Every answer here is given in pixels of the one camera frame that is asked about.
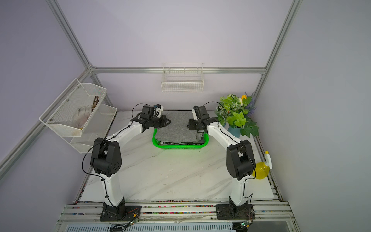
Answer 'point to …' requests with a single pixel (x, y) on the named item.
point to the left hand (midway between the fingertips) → (169, 122)
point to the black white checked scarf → (170, 143)
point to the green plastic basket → (179, 147)
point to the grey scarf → (178, 129)
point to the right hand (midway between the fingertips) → (192, 125)
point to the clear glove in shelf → (81, 115)
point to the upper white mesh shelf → (71, 113)
